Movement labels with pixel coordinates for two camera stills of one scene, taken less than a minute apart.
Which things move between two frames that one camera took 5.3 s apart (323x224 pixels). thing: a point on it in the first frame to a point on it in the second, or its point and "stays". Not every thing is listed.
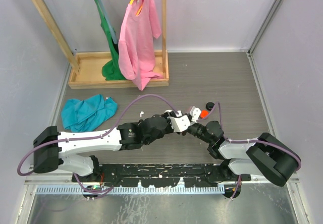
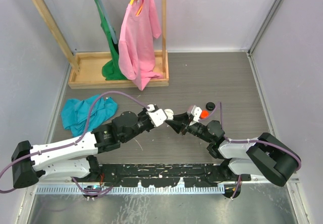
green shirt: x=111 y=70 stays
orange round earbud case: x=204 y=114 stays
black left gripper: x=167 y=114 to x=144 y=113
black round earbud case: x=209 y=106 stays
